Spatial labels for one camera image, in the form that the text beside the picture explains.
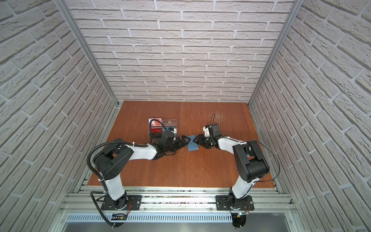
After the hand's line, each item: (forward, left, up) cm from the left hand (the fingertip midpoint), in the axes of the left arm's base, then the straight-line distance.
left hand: (188, 140), depth 91 cm
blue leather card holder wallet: (-3, -2, -1) cm, 4 cm away
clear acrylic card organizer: (+8, +23, -2) cm, 24 cm away
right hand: (+1, -5, -2) cm, 6 cm away
